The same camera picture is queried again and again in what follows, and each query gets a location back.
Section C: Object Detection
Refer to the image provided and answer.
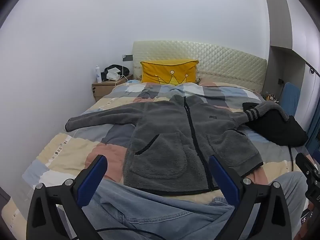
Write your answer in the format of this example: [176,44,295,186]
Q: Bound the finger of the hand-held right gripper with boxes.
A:
[295,152,320,179]

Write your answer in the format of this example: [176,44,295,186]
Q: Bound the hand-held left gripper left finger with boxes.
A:
[26,154,108,240]

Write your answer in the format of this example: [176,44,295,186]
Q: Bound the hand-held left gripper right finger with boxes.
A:
[208,155,293,240]

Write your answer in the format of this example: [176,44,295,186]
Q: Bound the grey fleece jacket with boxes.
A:
[65,94,289,197]

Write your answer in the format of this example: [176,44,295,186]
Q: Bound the teal curtain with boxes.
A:
[305,105,320,157]

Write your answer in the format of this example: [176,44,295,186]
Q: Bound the patchwork bed blanket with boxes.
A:
[1,79,309,240]

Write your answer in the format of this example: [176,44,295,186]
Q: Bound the black garment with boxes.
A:
[242,102,309,147]

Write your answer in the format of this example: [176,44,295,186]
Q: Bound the blue chair back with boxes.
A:
[281,82,301,120]

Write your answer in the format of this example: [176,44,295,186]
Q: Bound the person's blue jeans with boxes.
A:
[56,171,308,240]

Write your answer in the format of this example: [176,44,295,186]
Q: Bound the small colourful bottles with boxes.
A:
[262,92,280,103]

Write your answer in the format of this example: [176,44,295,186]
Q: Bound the wooden nightstand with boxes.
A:
[92,74,134,103]

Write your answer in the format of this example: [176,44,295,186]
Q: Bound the pink pillow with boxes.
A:
[198,76,242,88]

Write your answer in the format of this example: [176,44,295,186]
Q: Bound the white box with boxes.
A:
[106,67,121,81]

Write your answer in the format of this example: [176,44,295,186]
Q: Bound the cream quilted headboard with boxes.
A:
[132,40,267,93]

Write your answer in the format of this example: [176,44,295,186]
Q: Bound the black cloth bag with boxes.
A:
[101,64,130,81]

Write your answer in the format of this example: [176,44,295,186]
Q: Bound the yellow crown pillow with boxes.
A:
[140,59,199,85]

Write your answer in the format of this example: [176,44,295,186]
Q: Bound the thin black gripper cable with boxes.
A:
[94,227,167,240]

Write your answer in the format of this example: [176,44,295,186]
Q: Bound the white charging cable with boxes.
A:
[112,59,127,90]

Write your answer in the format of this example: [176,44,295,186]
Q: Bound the grey wall cabinet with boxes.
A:
[263,0,320,100]

